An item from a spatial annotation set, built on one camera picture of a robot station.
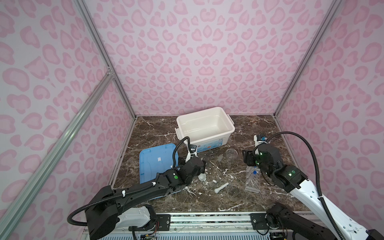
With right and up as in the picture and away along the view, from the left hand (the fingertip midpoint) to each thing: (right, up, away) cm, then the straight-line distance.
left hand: (197, 156), depth 79 cm
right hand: (+25, +4, -5) cm, 26 cm away
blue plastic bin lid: (-28, -6, +16) cm, 33 cm away
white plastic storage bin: (+8, +14, +29) cm, 33 cm away
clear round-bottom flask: (+21, -1, +13) cm, 25 cm away
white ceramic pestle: (+10, -19, +2) cm, 22 cm away
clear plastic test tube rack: (+29, -12, -1) cm, 32 cm away
